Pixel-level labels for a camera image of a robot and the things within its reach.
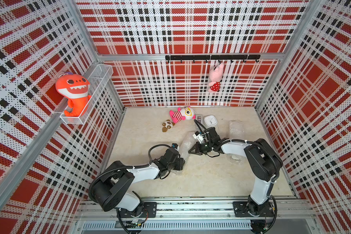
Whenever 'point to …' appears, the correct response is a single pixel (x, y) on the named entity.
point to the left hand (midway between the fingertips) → (182, 161)
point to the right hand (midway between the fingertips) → (190, 151)
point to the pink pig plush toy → (216, 74)
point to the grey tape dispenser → (199, 119)
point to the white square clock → (210, 121)
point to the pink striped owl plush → (186, 113)
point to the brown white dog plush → (167, 124)
